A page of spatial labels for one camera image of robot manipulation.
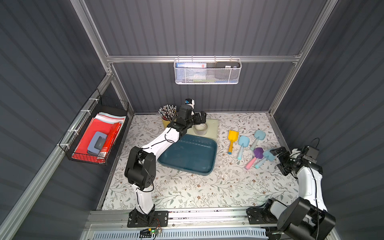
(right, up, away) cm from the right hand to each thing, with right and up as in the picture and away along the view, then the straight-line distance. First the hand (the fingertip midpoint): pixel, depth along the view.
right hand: (276, 157), depth 82 cm
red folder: (-95, +18, -6) cm, 97 cm away
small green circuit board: (-68, -35, -10) cm, 77 cm away
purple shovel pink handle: (-3, 0, +15) cm, 15 cm away
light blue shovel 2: (+3, +11, +25) cm, 27 cm away
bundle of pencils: (-62, +26, +15) cm, 69 cm away
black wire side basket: (-95, +27, +1) cm, 98 cm away
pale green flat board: (-33, +14, +25) cm, 43 cm away
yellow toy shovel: (-18, +10, +24) cm, 31 cm away
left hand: (-41, +24, +5) cm, 48 cm away
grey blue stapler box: (-89, +9, -15) cm, 91 cm away
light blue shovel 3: (+3, -2, +14) cm, 15 cm away
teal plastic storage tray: (-46, -1, +17) cm, 49 cm away
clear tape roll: (-41, +15, +23) cm, 49 cm away
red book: (-84, +11, -13) cm, 86 cm away
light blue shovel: (-11, +7, +22) cm, 25 cm away
